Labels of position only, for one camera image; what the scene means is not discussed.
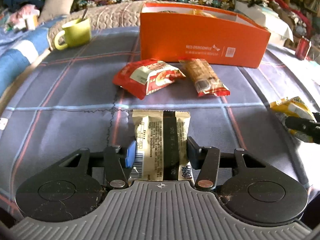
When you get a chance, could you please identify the beige black cookie pack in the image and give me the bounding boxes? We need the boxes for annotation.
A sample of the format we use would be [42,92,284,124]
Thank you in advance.
[129,109,194,183]

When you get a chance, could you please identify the gold crinkled snack bag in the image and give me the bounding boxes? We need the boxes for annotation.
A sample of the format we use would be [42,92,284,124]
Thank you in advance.
[270,96,319,144]

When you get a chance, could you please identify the brown red snack bar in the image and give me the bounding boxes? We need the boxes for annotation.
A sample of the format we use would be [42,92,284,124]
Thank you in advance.
[179,59,231,96]

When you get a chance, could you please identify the red soda can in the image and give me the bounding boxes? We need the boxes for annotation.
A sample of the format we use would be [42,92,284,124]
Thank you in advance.
[295,36,312,60]

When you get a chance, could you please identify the red white snack bag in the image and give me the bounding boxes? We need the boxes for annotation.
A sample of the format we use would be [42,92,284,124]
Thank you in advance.
[113,59,185,100]

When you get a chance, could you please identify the orange cardboard box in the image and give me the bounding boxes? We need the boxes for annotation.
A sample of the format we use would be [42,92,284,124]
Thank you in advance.
[139,2,271,68]

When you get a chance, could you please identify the green mug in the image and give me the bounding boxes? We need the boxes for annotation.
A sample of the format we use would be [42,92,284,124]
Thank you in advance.
[54,18,92,50]

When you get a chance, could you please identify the pink quilted sofa cover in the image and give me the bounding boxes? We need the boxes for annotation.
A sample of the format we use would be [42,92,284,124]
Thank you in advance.
[47,1,147,50]

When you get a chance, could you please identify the blue striped blanket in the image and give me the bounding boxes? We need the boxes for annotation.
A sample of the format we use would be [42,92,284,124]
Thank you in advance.
[1,16,65,94]

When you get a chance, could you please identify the beige pillow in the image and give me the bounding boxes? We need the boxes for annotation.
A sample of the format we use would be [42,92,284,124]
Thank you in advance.
[38,0,74,23]

